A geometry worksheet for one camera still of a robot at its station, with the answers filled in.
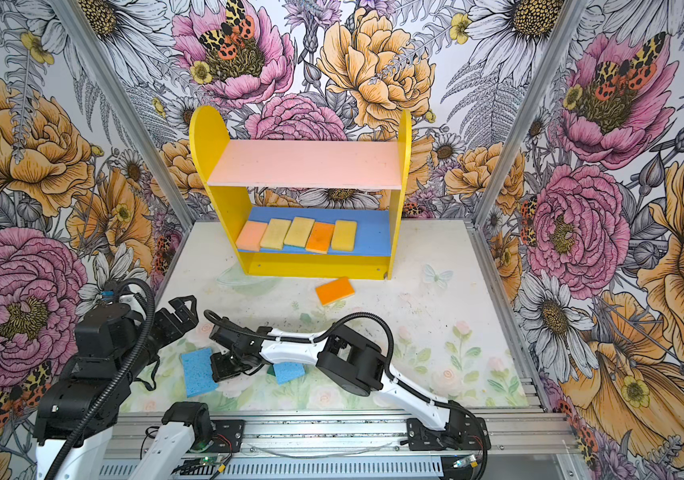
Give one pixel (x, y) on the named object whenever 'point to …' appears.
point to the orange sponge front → (320, 237)
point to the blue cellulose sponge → (287, 371)
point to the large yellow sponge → (299, 232)
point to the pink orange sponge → (250, 236)
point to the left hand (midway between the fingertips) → (181, 320)
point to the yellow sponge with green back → (275, 233)
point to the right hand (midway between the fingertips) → (216, 383)
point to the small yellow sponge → (344, 235)
